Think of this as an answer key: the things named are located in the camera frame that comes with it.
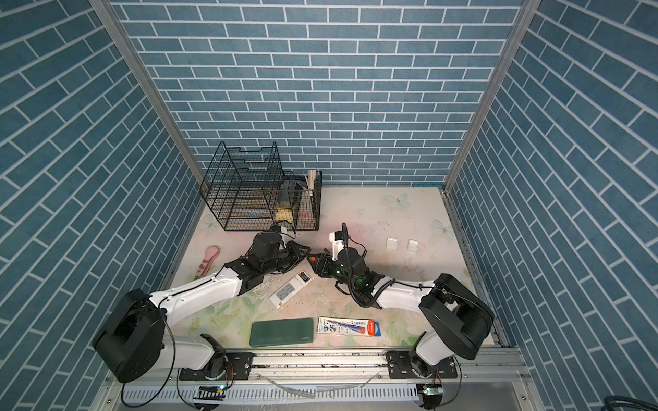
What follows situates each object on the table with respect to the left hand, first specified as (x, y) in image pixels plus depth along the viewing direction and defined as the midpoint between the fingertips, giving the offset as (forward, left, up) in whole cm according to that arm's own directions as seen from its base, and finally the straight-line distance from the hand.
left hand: (313, 250), depth 83 cm
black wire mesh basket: (+36, +8, -14) cm, 39 cm away
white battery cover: (+11, -30, -14) cm, 35 cm away
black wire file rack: (+44, +38, -15) cm, 59 cm away
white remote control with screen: (-8, +8, -14) cm, 18 cm away
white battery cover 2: (+10, -39, -14) cm, 42 cm away
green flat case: (-21, +10, -14) cm, 27 cm away
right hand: (-2, +2, 0) cm, 3 cm away
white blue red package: (-20, -12, -13) cm, 27 cm away
